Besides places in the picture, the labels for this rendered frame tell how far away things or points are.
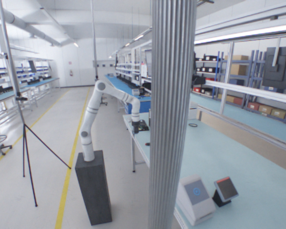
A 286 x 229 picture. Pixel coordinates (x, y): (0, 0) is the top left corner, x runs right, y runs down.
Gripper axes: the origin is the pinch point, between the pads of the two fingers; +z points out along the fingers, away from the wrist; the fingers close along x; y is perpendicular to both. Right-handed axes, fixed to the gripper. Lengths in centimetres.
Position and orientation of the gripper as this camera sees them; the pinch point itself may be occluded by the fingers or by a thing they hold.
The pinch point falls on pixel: (133, 137)
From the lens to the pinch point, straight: 134.6
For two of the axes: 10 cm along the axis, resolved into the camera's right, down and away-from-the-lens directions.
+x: -2.5, -3.3, 9.1
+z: 0.0, 9.4, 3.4
